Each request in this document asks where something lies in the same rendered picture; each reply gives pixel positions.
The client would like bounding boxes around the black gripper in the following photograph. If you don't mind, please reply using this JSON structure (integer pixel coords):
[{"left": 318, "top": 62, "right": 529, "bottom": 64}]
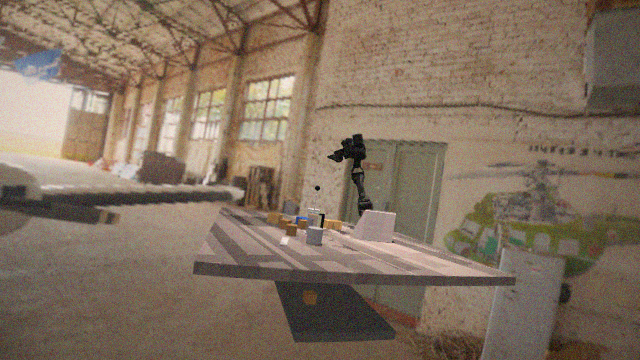
[{"left": 327, "top": 143, "right": 358, "bottom": 163}]

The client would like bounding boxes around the grey cylinder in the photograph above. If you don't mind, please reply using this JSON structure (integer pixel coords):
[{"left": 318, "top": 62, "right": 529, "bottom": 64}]
[{"left": 306, "top": 227, "right": 323, "bottom": 244}]

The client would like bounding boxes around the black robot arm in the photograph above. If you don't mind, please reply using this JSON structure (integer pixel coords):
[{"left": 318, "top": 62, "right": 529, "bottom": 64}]
[{"left": 341, "top": 133, "right": 374, "bottom": 218}]

